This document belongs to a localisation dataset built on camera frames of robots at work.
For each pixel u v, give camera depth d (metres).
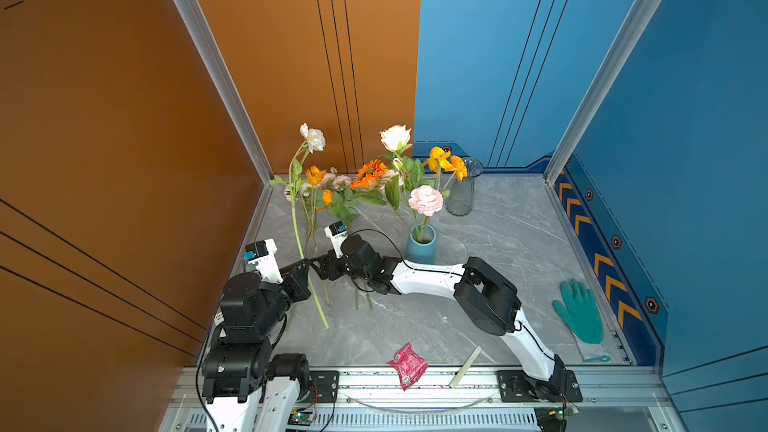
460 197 1.13
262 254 0.56
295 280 0.56
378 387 0.76
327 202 1.08
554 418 0.71
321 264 0.76
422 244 0.76
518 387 0.72
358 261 0.68
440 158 0.67
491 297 0.55
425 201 0.68
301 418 0.70
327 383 0.74
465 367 0.76
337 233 0.76
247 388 0.43
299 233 0.67
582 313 0.85
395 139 0.67
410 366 0.76
